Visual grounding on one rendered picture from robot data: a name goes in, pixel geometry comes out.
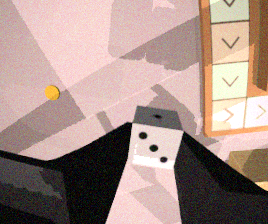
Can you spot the white die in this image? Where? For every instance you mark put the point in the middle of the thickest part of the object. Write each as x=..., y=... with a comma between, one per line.
x=155, y=137

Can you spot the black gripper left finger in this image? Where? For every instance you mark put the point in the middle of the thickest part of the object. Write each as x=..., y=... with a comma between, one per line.
x=77, y=188

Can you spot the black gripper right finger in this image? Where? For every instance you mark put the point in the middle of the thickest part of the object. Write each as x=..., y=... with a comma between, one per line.
x=210, y=192

